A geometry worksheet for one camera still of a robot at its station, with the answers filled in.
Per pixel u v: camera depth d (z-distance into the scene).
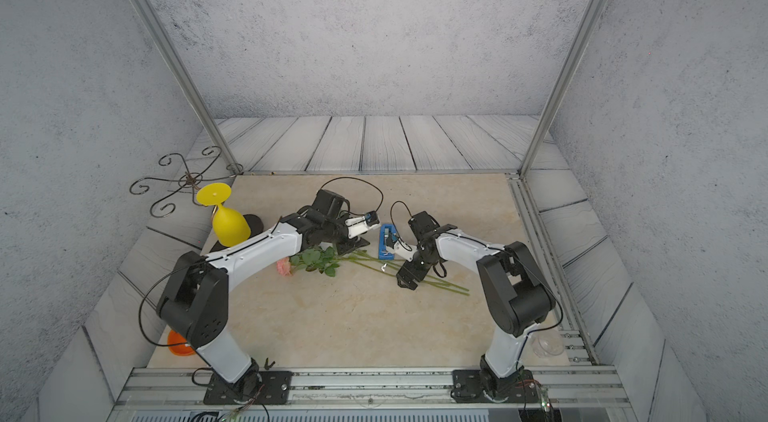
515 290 0.48
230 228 0.75
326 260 0.94
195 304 0.46
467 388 0.72
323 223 0.70
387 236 0.96
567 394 0.73
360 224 0.76
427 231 0.74
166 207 0.70
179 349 0.76
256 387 0.69
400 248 0.83
